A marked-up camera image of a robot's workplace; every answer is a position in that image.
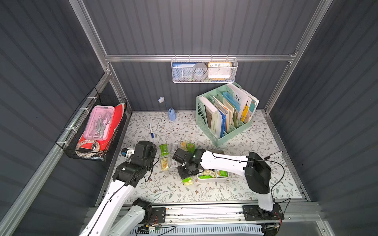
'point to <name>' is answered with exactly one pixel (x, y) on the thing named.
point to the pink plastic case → (100, 125)
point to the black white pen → (273, 154)
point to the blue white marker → (151, 133)
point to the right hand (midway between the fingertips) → (183, 172)
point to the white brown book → (211, 114)
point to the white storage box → (212, 175)
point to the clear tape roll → (95, 147)
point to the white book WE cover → (241, 96)
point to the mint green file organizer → (222, 112)
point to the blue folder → (224, 123)
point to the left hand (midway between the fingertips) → (152, 148)
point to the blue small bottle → (172, 115)
